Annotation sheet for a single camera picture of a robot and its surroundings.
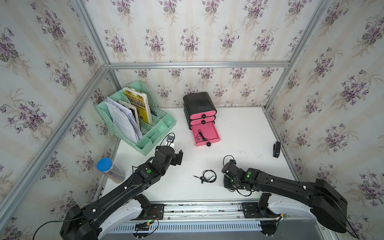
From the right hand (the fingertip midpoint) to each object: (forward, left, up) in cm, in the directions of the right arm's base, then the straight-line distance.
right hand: (225, 184), depth 82 cm
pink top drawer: (+38, +13, +16) cm, 43 cm away
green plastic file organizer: (+28, +45, +8) cm, 54 cm away
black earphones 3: (-9, -4, +21) cm, 23 cm away
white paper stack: (+24, +55, +27) cm, 66 cm away
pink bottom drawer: (+33, +10, +2) cm, 34 cm away
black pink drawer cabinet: (+43, +15, +16) cm, 49 cm away
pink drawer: (+37, +13, +10) cm, 41 cm away
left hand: (+12, +28, +15) cm, 34 cm away
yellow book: (+43, +53, +24) cm, 72 cm away
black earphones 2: (+4, +9, +1) cm, 10 cm away
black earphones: (+32, +14, +2) cm, 35 cm away
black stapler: (+21, -34, +3) cm, 40 cm away
